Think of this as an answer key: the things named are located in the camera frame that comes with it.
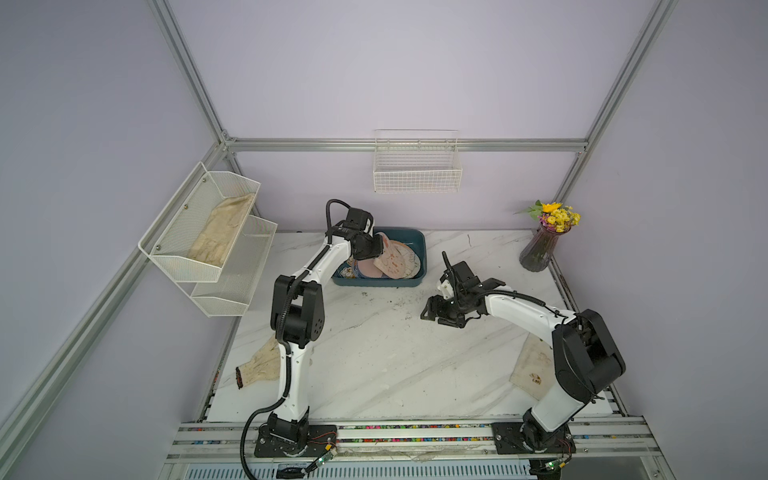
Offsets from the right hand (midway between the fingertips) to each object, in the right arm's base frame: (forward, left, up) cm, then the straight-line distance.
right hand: (423, 320), depth 88 cm
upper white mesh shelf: (+14, +62, +24) cm, 68 cm away
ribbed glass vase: (+25, -42, 0) cm, 49 cm away
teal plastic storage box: (+36, +1, 0) cm, 36 cm away
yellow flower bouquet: (+27, -42, +16) cm, 52 cm away
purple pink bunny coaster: (+22, +18, -3) cm, 29 cm away
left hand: (+23, +13, +5) cm, 27 cm away
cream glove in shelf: (+11, +56, +24) cm, 62 cm away
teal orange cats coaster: (+24, +26, -5) cm, 36 cm away
